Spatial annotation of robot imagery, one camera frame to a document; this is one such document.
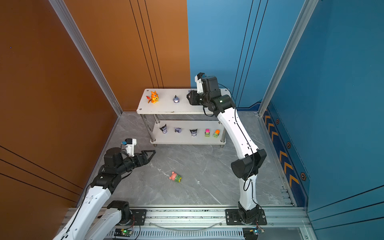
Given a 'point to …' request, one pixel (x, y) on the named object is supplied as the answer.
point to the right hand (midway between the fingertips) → (189, 95)
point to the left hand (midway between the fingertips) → (151, 152)
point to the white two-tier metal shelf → (150, 112)
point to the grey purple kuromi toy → (193, 132)
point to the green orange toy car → (216, 133)
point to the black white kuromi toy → (164, 129)
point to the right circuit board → (251, 233)
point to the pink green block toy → (207, 132)
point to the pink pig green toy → (175, 177)
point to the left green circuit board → (123, 232)
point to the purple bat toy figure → (177, 130)
